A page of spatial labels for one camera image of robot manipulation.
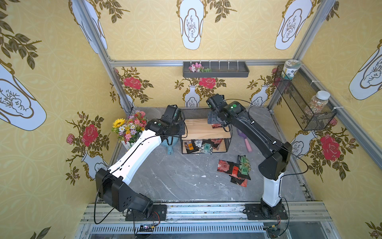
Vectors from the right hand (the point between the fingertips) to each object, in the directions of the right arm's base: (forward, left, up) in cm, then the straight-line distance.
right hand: (222, 115), depth 84 cm
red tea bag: (-24, -9, -22) cm, 34 cm away
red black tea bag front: (-20, -4, -23) cm, 31 cm away
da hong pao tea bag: (-29, -13, -23) cm, 39 cm away
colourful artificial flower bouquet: (-8, +54, -5) cm, 54 cm away
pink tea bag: (-2, +4, -7) cm, 8 cm away
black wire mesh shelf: (-9, +12, -8) cm, 17 cm away
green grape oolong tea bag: (-19, -15, -22) cm, 33 cm away
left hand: (-9, +26, 0) cm, 27 cm away
